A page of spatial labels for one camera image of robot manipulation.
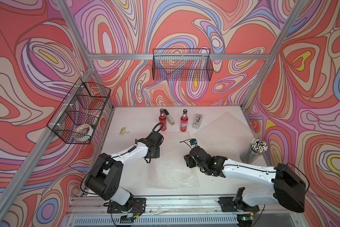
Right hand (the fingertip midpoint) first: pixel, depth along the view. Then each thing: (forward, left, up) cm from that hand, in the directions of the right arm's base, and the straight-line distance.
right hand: (189, 159), depth 83 cm
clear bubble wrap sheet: (-4, +13, -7) cm, 15 cm away
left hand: (+6, +21, -4) cm, 22 cm away
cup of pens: (+1, -36, +11) cm, 38 cm away
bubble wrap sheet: (+20, -28, -7) cm, 35 cm away
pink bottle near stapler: (+27, +16, +6) cm, 32 cm away
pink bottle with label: (+26, +1, +5) cm, 26 cm away
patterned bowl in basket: (+7, +56, +21) cm, 60 cm away
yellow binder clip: (+25, +46, -4) cm, 53 cm away
